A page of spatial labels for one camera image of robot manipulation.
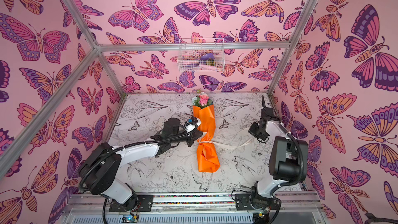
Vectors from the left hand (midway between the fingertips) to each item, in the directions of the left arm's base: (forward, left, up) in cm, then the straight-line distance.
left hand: (204, 132), depth 80 cm
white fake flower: (+33, +8, -11) cm, 35 cm away
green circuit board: (-36, +36, -18) cm, 54 cm away
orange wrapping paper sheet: (-7, -1, -9) cm, 11 cm away
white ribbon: (0, -14, -16) cm, 21 cm away
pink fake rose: (+30, +1, -7) cm, 31 cm away
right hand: (+7, -30, -11) cm, 32 cm away
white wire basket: (+44, +2, +17) cm, 48 cm away
